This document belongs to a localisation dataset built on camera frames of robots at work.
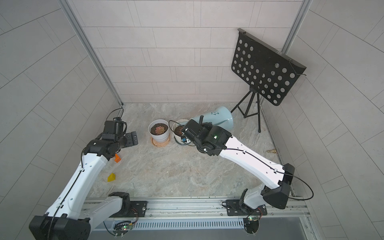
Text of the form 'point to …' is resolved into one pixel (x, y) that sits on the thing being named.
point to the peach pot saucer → (160, 144)
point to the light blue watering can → (222, 116)
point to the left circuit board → (121, 228)
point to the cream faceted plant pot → (177, 129)
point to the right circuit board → (251, 224)
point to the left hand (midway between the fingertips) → (131, 135)
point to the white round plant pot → (153, 124)
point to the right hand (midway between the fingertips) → (208, 126)
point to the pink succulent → (159, 130)
